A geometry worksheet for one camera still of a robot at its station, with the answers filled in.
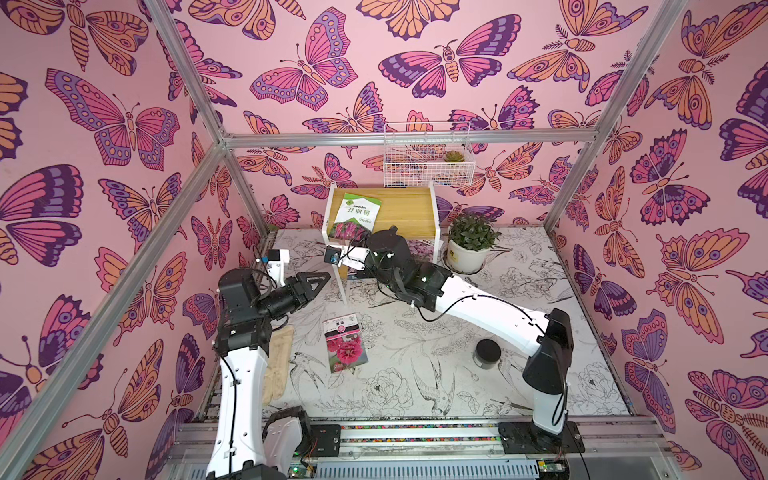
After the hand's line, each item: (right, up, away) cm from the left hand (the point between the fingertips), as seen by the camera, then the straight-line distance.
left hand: (329, 278), depth 70 cm
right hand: (+7, +11, +2) cm, 14 cm away
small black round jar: (+40, -21, +10) cm, 47 cm away
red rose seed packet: (+1, -21, +21) cm, 30 cm away
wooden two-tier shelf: (+20, +17, +9) cm, 28 cm away
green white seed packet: (+6, +15, +6) cm, 17 cm away
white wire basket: (+27, +38, +26) cm, 53 cm away
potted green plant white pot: (+40, +11, +24) cm, 48 cm away
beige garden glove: (-19, -24, +19) cm, 36 cm away
